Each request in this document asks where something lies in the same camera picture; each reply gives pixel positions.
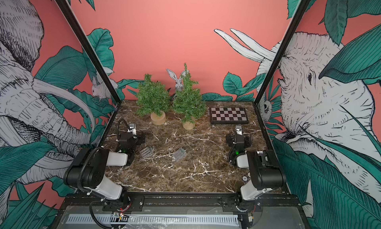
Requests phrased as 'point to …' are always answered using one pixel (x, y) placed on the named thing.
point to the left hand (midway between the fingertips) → (134, 129)
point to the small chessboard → (228, 115)
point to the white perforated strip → (160, 219)
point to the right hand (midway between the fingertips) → (237, 131)
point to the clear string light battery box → (179, 154)
